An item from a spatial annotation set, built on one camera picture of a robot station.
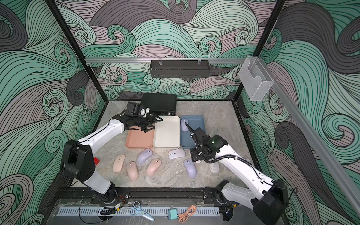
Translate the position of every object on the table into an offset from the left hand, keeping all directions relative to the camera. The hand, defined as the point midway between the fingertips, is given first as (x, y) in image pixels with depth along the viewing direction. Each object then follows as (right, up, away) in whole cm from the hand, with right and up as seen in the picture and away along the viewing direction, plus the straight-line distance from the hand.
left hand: (159, 121), depth 83 cm
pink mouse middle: (-16, -29, -2) cm, 33 cm away
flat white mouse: (+11, -21, +4) cm, 24 cm away
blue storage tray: (+25, -2, +22) cm, 33 cm away
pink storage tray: (-17, -13, +10) cm, 23 cm away
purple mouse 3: (+19, -28, -1) cm, 34 cm away
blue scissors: (-10, -44, -13) cm, 47 cm away
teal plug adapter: (+9, -44, -16) cm, 48 cm away
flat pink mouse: (-25, -25, +1) cm, 35 cm away
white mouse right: (+33, -27, -1) cm, 43 cm away
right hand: (+21, -19, -7) cm, 29 cm away
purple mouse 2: (+16, -6, +16) cm, 23 cm away
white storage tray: (+4, -9, +15) cm, 18 cm away
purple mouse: (-10, -21, +3) cm, 24 cm away
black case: (-2, +12, +35) cm, 37 cm away
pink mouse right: (-3, -27, -1) cm, 27 cm away
